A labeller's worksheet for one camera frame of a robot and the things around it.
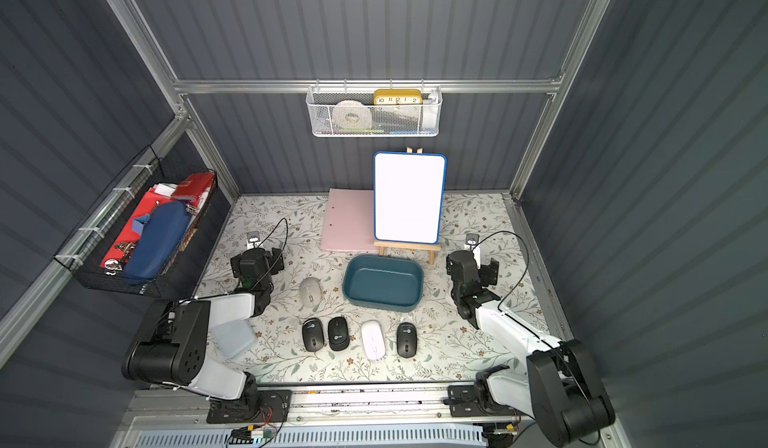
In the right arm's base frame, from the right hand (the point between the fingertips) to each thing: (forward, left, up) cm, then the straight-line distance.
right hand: (484, 257), depth 86 cm
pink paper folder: (+25, +44, -13) cm, 52 cm away
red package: (+9, +81, +18) cm, 83 cm away
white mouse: (-21, +32, -11) cm, 40 cm away
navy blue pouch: (-7, +81, +18) cm, 84 cm away
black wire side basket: (-14, +91, +23) cm, 94 cm away
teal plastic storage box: (-1, +30, -14) cm, 33 cm away
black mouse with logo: (-18, +42, -12) cm, 48 cm away
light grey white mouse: (-7, +52, -10) cm, 54 cm away
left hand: (+3, +69, -2) cm, 69 cm away
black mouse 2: (-19, +50, -12) cm, 54 cm away
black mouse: (-20, +23, -11) cm, 33 cm away
